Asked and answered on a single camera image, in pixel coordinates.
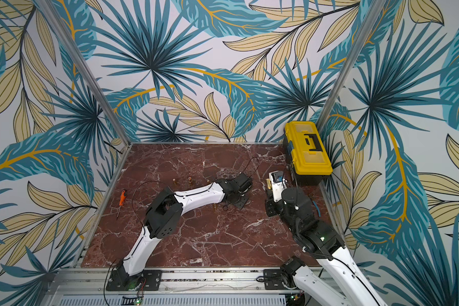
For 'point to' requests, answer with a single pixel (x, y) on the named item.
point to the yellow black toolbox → (309, 157)
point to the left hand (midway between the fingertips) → (240, 202)
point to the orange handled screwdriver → (122, 198)
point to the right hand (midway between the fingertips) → (270, 189)
